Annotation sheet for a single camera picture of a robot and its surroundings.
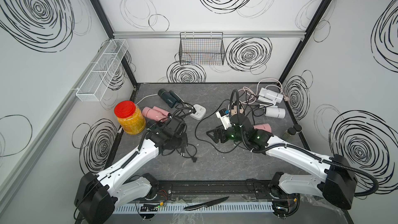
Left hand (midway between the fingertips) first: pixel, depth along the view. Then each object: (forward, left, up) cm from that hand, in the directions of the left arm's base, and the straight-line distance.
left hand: (186, 141), depth 79 cm
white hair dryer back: (+37, -55, -6) cm, 67 cm away
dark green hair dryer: (+35, +16, -7) cm, 39 cm away
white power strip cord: (+40, +27, -10) cm, 49 cm away
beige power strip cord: (+42, -71, -12) cm, 83 cm away
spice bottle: (+11, -62, -1) cm, 63 cm away
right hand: (+2, -13, +7) cm, 15 cm away
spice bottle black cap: (+8, -58, -1) cm, 58 cm away
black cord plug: (+24, -2, -6) cm, 25 cm away
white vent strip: (-28, +4, -11) cm, 30 cm away
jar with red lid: (+10, +31, +4) cm, 33 cm away
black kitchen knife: (-26, -11, -10) cm, 30 cm away
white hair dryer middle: (+23, -54, -4) cm, 58 cm away
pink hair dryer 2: (+12, -44, -3) cm, 46 cm away
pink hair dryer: (+20, +21, -5) cm, 30 cm away
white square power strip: (+24, -6, -8) cm, 26 cm away
